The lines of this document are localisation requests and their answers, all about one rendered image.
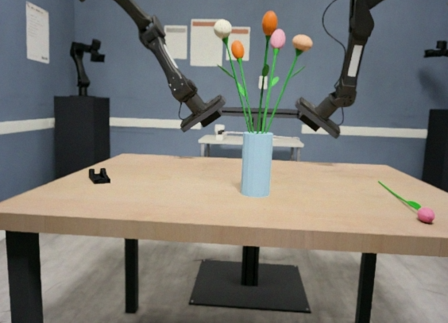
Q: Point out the white flower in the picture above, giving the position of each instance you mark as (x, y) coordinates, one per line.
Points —
(222, 29)

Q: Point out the orange flower with green stem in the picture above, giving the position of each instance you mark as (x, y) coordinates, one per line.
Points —
(269, 26)

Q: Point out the light blue vase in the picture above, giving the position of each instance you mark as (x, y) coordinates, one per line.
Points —
(256, 164)

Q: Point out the orange tulip with green stem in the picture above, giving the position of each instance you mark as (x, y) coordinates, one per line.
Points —
(238, 53)

